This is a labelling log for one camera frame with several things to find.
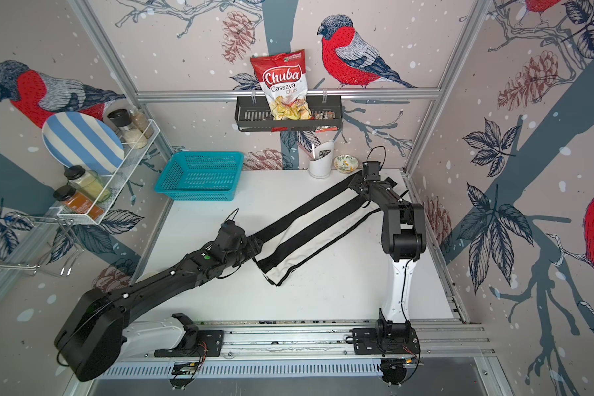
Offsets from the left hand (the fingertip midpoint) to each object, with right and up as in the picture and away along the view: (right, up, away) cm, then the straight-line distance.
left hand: (263, 240), depth 85 cm
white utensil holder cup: (+23, +29, +29) cm, 47 cm away
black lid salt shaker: (-46, +37, -2) cm, 59 cm away
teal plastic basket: (-31, +24, +22) cm, 45 cm away
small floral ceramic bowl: (+36, +32, +37) cm, 60 cm away
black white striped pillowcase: (+7, -4, +7) cm, 11 cm away
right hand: (+37, +21, +22) cm, 48 cm away
